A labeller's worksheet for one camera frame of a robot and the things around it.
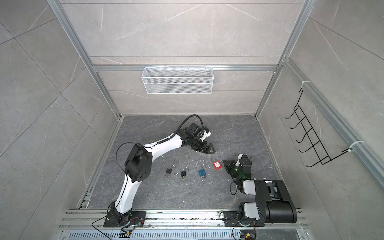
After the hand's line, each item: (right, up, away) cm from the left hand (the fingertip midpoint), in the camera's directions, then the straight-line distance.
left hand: (211, 148), depth 89 cm
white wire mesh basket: (-21, +46, +13) cm, 52 cm away
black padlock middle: (-17, -15, 0) cm, 23 cm away
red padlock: (+4, -11, +3) cm, 12 cm away
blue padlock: (-5, -15, -1) cm, 16 cm away
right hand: (+8, -8, +3) cm, 11 cm away
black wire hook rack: (+43, +5, -26) cm, 51 cm away
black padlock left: (-26, -14, +1) cm, 29 cm away
